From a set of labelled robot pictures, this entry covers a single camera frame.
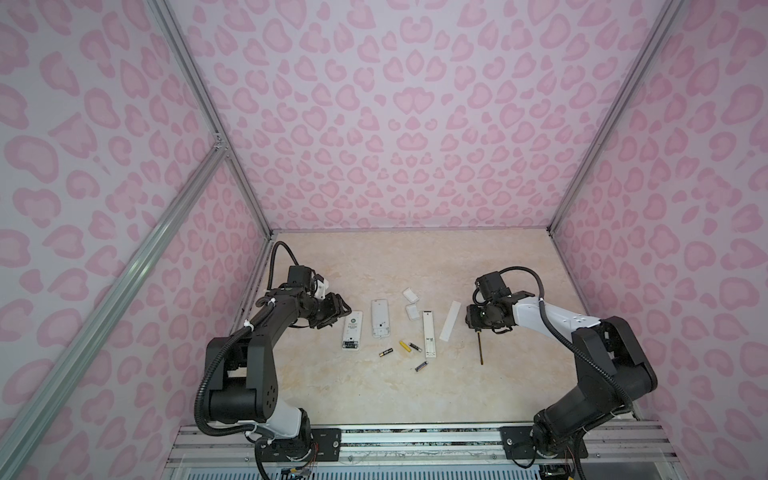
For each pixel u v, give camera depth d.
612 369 0.45
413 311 0.98
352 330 0.93
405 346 0.90
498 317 0.69
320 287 0.86
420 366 0.86
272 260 0.75
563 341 0.47
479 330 0.92
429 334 0.90
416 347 0.89
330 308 0.79
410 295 1.01
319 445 0.72
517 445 0.73
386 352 0.88
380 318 0.95
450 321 0.95
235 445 0.75
